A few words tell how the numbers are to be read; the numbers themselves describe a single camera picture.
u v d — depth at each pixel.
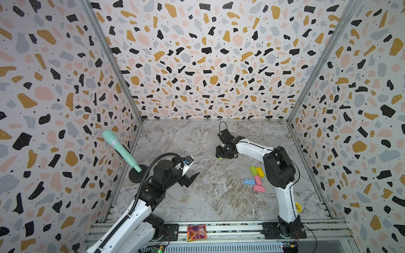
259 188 0.87
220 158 0.92
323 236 0.75
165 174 0.56
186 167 0.64
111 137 0.69
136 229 0.58
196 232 0.73
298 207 0.82
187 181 0.67
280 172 0.55
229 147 0.75
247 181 0.90
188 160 0.64
